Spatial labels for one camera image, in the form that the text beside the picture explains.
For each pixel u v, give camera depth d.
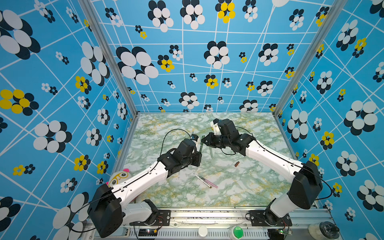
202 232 0.64
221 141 0.67
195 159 0.69
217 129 0.64
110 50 0.85
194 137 0.70
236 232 0.62
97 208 0.42
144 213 0.60
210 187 0.84
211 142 0.69
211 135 0.69
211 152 0.98
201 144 0.79
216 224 0.72
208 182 0.85
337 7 0.68
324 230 0.62
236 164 0.93
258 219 0.72
